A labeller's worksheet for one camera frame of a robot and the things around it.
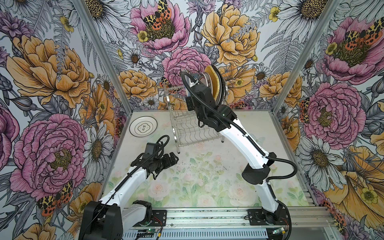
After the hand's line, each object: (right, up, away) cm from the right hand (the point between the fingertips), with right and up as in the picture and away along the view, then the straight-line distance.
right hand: (193, 95), depth 70 cm
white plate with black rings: (-38, -15, +42) cm, 59 cm away
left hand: (-13, -37, +15) cm, 41 cm away
